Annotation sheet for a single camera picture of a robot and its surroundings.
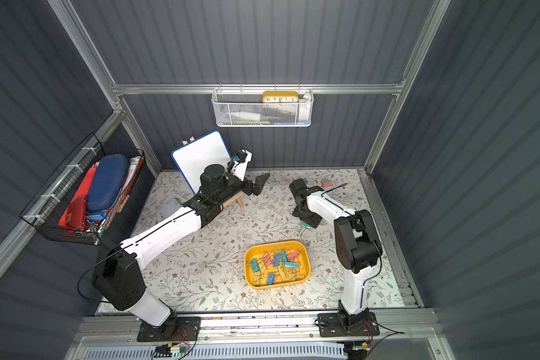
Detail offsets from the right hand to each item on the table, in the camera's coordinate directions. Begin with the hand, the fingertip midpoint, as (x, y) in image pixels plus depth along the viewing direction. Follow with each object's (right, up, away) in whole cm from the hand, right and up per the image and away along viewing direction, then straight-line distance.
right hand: (309, 216), depth 96 cm
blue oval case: (-72, +17, -21) cm, 77 cm away
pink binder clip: (-18, -16, -10) cm, 26 cm away
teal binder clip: (-23, -18, -10) cm, 31 cm away
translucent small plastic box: (-65, +3, +9) cm, 66 cm away
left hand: (-20, +19, -21) cm, 34 cm away
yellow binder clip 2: (-8, -20, -13) cm, 25 cm away
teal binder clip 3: (-9, -17, -11) cm, 22 cm away
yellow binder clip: (-21, -21, -14) cm, 33 cm away
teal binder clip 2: (-12, -14, -7) cm, 20 cm away
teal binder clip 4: (-3, -2, -9) cm, 10 cm away
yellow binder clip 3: (-12, -20, -12) cm, 26 cm away
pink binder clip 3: (+12, +15, +19) cm, 27 cm away
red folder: (-73, +3, -32) cm, 80 cm away
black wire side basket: (-79, +5, -35) cm, 86 cm away
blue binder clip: (-17, -22, -14) cm, 31 cm away
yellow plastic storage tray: (-15, -17, -10) cm, 25 cm away
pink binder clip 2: (-8, -14, -10) cm, 19 cm away
